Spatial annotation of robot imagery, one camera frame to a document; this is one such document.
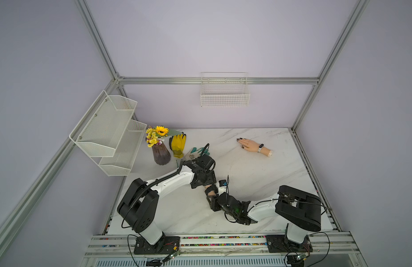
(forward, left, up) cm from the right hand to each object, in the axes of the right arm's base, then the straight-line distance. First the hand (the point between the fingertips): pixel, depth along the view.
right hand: (211, 199), depth 88 cm
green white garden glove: (+29, +10, +3) cm, 31 cm away
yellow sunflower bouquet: (+23, +27, +27) cm, 44 cm away
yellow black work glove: (+37, +22, +2) cm, 44 cm away
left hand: (+6, +2, +6) cm, 9 cm away
